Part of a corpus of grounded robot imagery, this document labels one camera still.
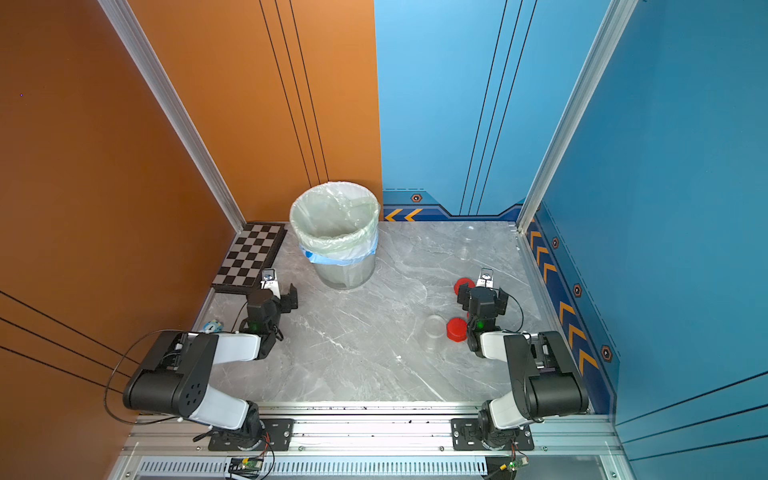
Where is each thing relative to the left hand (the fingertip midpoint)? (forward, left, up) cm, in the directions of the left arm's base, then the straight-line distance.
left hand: (277, 282), depth 94 cm
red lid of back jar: (+7, -61, -9) cm, 62 cm away
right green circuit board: (-45, -66, -8) cm, 80 cm away
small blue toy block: (-12, +19, -7) cm, 23 cm away
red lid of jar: (-11, -57, -8) cm, 58 cm away
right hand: (0, -65, 0) cm, 65 cm away
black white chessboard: (+18, +15, -5) cm, 24 cm away
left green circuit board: (-46, -4, -10) cm, 47 cm away
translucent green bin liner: (+21, -17, +7) cm, 28 cm away
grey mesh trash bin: (+2, -21, +2) cm, 21 cm away
